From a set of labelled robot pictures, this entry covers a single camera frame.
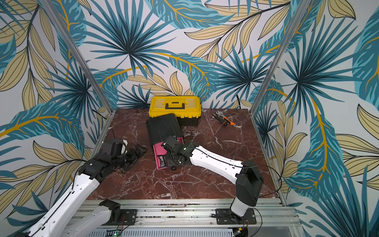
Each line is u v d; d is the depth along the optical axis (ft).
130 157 2.15
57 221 1.30
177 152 1.86
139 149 2.22
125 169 2.07
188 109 3.22
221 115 3.85
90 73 3.12
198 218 2.45
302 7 2.26
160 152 2.69
